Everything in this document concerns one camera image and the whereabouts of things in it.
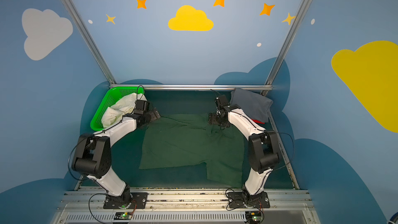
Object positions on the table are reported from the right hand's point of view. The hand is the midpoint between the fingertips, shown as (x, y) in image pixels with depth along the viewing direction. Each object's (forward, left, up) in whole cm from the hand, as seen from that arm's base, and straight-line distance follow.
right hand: (216, 120), depth 93 cm
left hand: (+2, +39, 0) cm, 39 cm away
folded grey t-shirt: (+16, -28, -3) cm, 32 cm away
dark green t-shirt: (-9, +20, -11) cm, 24 cm away
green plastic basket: (+19, +76, -4) cm, 78 cm away
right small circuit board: (-46, -18, -11) cm, 51 cm away
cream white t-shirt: (+13, +64, -5) cm, 66 cm away
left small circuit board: (-49, +43, -10) cm, 66 cm away
